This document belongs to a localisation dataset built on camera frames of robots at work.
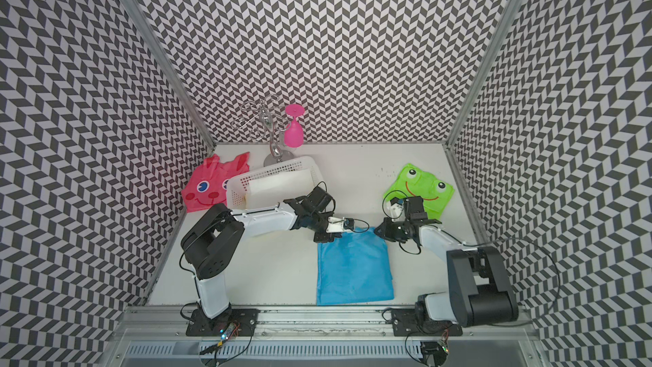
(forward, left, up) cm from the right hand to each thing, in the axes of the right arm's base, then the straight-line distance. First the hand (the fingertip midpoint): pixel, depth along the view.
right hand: (375, 235), depth 88 cm
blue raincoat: (-11, +8, 0) cm, 14 cm away
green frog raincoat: (+23, -17, 0) cm, 28 cm away
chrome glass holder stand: (+33, +40, +27) cm, 59 cm away
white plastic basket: (+15, +51, +6) cm, 54 cm away
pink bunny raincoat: (+22, +67, +1) cm, 71 cm away
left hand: (+1, +14, 0) cm, 14 cm away
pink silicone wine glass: (+36, +30, +17) cm, 50 cm away
